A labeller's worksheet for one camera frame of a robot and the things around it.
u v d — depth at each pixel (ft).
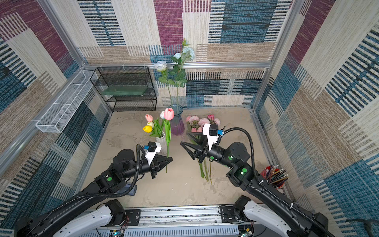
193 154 1.74
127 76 3.35
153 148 1.85
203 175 2.85
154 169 1.89
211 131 1.57
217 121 3.45
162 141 2.77
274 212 1.79
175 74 2.93
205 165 3.00
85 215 1.83
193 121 3.45
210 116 3.45
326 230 1.26
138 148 1.65
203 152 1.65
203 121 3.31
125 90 3.15
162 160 2.05
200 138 1.87
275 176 2.44
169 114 1.70
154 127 2.49
